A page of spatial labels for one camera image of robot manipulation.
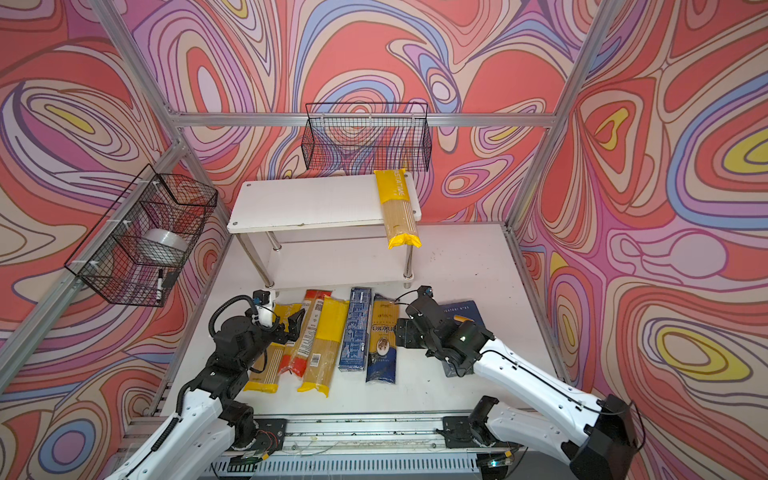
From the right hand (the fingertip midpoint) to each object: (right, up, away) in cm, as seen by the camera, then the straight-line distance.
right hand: (411, 336), depth 78 cm
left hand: (-33, +8, +3) cm, 34 cm away
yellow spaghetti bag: (-40, -12, +3) cm, 42 cm away
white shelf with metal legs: (-17, +36, +1) cm, 40 cm away
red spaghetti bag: (-32, -6, +7) cm, 33 cm away
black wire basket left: (-69, +23, -4) cm, 73 cm away
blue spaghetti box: (-16, -3, +9) cm, 18 cm away
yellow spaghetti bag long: (-23, -6, +7) cm, 25 cm away
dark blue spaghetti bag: (-8, -7, +7) cm, 13 cm away
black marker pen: (-62, +14, -6) cm, 64 cm away
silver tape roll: (-61, +26, -4) cm, 66 cm away
